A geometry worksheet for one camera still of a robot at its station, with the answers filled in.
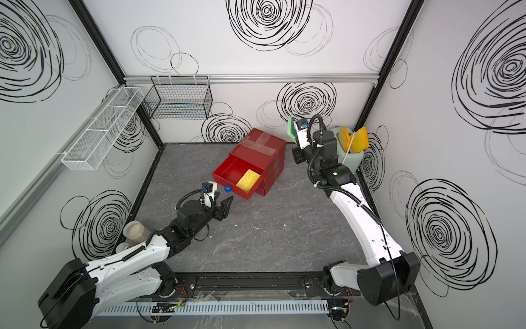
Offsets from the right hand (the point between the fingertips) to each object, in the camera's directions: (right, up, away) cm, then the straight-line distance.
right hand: (300, 137), depth 72 cm
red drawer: (-23, -15, +15) cm, 31 cm away
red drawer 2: (-13, -21, +20) cm, 32 cm away
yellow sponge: (-20, -16, +13) cm, 29 cm away
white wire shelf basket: (-75, -4, 0) cm, 75 cm away
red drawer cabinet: (-12, -4, +17) cm, 21 cm away
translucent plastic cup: (-62, -35, +5) cm, 71 cm away
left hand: (-28, -22, +8) cm, 37 cm away
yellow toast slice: (+32, +1, +22) cm, 39 cm away
